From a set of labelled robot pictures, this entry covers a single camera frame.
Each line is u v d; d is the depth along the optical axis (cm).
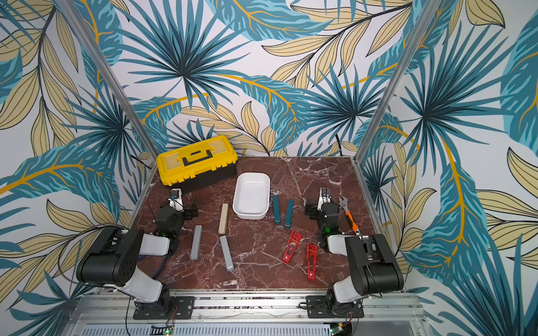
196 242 86
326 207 69
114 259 46
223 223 92
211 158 97
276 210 97
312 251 86
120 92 90
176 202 78
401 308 76
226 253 84
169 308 69
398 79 85
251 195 101
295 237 90
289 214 95
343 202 102
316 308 73
